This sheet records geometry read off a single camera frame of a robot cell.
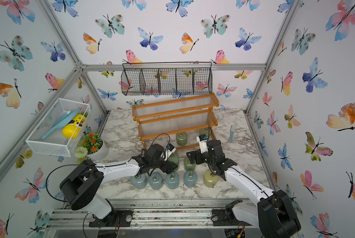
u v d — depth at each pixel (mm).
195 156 739
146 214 760
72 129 701
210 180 785
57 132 693
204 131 964
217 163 632
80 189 442
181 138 942
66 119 683
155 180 778
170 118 951
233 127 1107
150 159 683
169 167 788
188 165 857
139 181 795
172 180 789
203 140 738
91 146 851
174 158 851
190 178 792
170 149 783
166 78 982
